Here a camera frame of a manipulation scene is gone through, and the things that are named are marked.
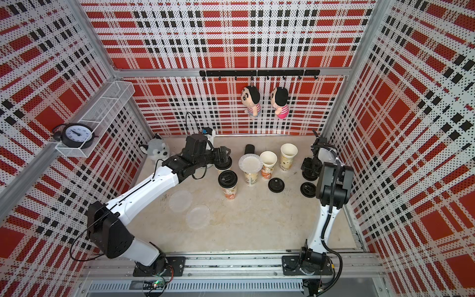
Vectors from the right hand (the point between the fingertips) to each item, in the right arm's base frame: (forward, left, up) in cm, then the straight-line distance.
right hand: (313, 170), depth 100 cm
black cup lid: (-7, +47, +14) cm, 49 cm away
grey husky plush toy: (+2, +81, +17) cm, 83 cm away
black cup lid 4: (-2, +3, -3) cm, 5 cm away
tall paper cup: (-9, +34, +5) cm, 36 cm away
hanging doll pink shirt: (+25, +19, +29) cm, 43 cm away
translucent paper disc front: (-24, +61, -3) cm, 65 cm away
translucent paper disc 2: (-17, +71, -3) cm, 73 cm away
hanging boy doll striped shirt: (+23, +35, +31) cm, 52 cm away
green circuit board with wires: (-51, +75, -4) cm, 91 cm away
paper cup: (-17, +45, +6) cm, 48 cm away
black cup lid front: (-10, +5, -3) cm, 12 cm away
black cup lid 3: (-7, +21, -3) cm, 23 cm away
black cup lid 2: (-14, +45, +15) cm, 49 cm away
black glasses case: (+18, +35, -3) cm, 40 cm away
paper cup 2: (+6, +15, +10) cm, 18 cm away
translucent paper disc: (-5, +35, +14) cm, 38 cm away
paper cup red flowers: (0, +26, +10) cm, 27 cm away
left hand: (-4, +46, +22) cm, 51 cm away
